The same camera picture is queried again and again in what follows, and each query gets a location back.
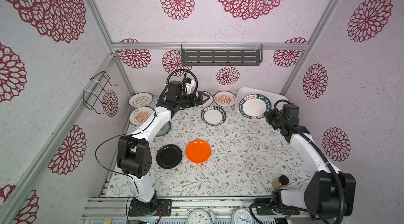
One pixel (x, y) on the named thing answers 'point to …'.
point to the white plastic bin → (245, 91)
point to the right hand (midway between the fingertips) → (265, 109)
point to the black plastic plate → (169, 156)
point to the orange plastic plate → (198, 151)
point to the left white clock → (201, 216)
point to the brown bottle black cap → (282, 180)
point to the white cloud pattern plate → (208, 102)
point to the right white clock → (241, 216)
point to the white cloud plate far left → (140, 99)
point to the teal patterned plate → (164, 129)
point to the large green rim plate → (254, 106)
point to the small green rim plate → (213, 115)
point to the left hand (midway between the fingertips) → (203, 100)
